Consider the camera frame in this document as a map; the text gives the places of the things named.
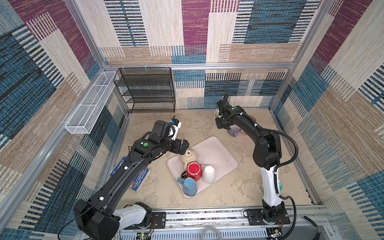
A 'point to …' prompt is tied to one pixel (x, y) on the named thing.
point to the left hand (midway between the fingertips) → (181, 140)
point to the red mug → (194, 170)
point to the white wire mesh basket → (90, 106)
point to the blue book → (137, 182)
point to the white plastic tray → (210, 152)
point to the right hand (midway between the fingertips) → (222, 125)
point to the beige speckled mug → (190, 156)
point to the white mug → (209, 174)
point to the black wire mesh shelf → (147, 90)
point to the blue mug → (189, 186)
